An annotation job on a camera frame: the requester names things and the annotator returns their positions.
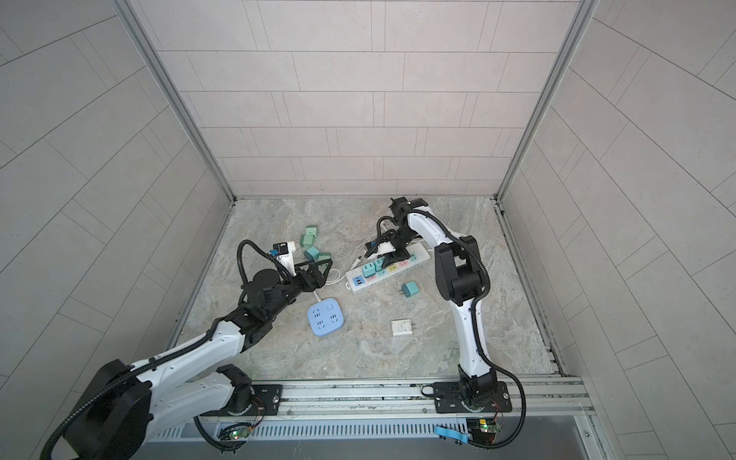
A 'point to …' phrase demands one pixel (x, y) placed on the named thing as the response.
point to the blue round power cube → (325, 317)
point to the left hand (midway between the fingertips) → (329, 261)
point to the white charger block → (402, 327)
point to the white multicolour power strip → (356, 281)
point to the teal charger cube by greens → (312, 253)
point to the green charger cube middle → (307, 241)
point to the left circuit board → (240, 433)
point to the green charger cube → (325, 256)
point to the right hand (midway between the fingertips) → (385, 253)
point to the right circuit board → (493, 427)
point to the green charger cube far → (311, 231)
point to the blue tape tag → (451, 434)
